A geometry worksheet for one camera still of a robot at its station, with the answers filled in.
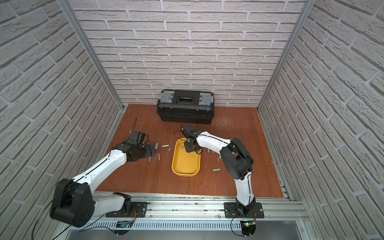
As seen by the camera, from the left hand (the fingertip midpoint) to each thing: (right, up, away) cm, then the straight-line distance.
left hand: (149, 149), depth 87 cm
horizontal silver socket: (+7, 0, +10) cm, 12 cm away
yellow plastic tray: (+21, -9, +1) cm, 23 cm away
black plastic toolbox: (+21, +27, +10) cm, 35 cm away
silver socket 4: (+36, -2, +8) cm, 37 cm away
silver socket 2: (+1, +1, +10) cm, 10 cm away
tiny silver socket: (+42, -8, +5) cm, 43 cm away
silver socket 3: (+4, -6, +5) cm, 9 cm away
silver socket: (+10, -2, +8) cm, 13 cm away
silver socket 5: (+40, -12, +1) cm, 42 cm away
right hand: (+26, 0, +7) cm, 27 cm away
